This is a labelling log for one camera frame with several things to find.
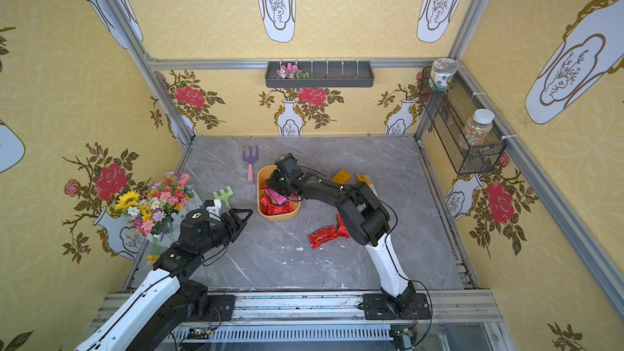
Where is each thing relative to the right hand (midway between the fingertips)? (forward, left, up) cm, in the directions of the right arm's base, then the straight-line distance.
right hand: (273, 176), depth 97 cm
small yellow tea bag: (+4, -37, -5) cm, 38 cm away
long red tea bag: (-21, -20, -5) cm, 30 cm away
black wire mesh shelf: (+25, -70, +14) cm, 76 cm away
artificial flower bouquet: (-21, +34, +9) cm, 42 cm away
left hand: (-19, +6, +5) cm, 21 cm away
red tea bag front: (-12, +1, -4) cm, 13 cm away
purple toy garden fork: (+5, +12, -7) cm, 15 cm away
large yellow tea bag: (+4, -28, -6) cm, 29 cm away
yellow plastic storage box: (+3, +5, -2) cm, 6 cm away
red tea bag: (-18, -27, -5) cm, 33 cm away
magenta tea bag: (-8, -2, -4) cm, 9 cm away
